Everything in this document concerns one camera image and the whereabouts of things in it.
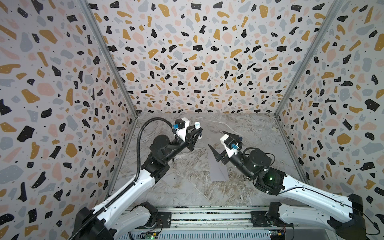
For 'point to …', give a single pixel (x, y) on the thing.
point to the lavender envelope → (218, 170)
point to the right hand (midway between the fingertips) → (217, 136)
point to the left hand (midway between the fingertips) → (199, 126)
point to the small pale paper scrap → (274, 128)
